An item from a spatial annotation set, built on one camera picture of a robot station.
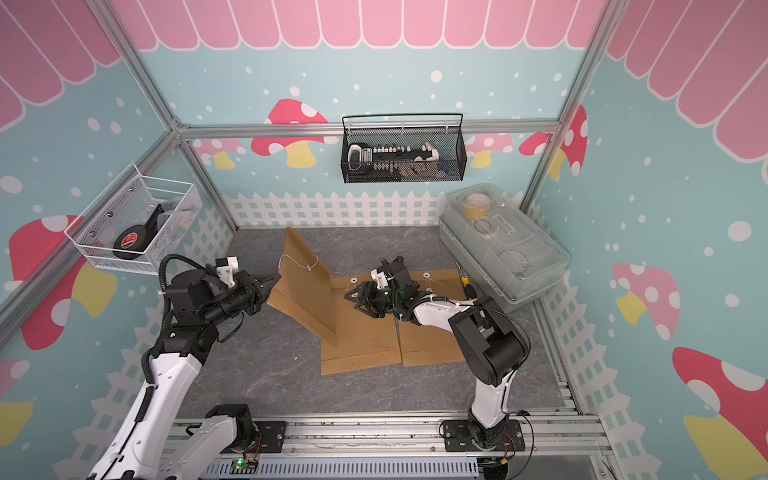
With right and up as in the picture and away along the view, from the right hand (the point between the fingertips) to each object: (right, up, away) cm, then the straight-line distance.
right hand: (348, 300), depth 86 cm
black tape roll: (-48, +17, -16) cm, 53 cm away
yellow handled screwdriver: (+39, +1, +15) cm, 42 cm away
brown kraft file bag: (+4, -12, 0) cm, 12 cm away
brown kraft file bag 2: (+22, -14, +4) cm, 26 cm away
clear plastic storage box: (+44, +16, +1) cm, 47 cm away
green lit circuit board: (-24, -39, -13) cm, 48 cm away
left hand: (-14, +7, -14) cm, 21 cm away
